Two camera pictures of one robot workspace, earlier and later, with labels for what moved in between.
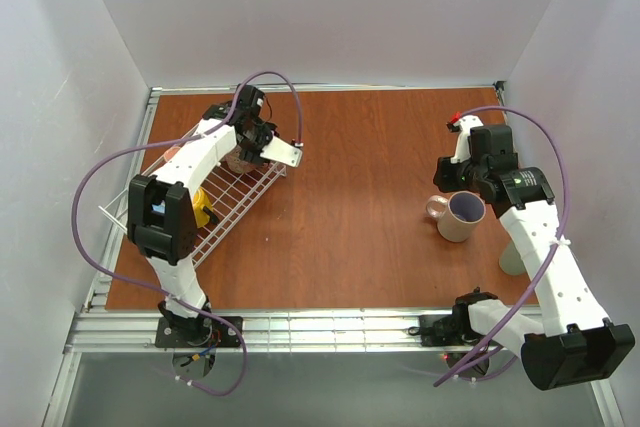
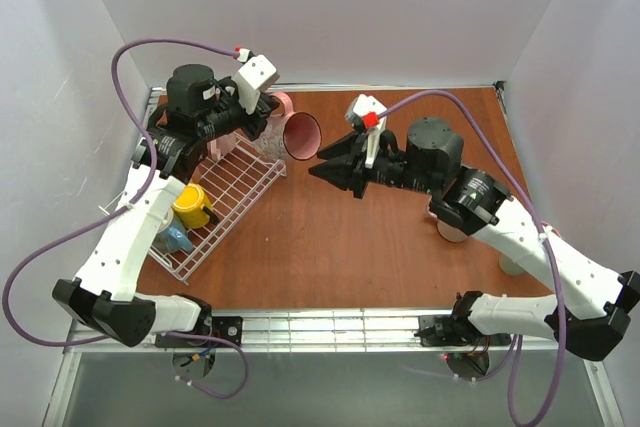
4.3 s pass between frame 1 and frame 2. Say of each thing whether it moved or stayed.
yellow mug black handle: stayed
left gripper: moved
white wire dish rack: stayed
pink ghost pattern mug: moved
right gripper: moved
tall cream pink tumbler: stayed
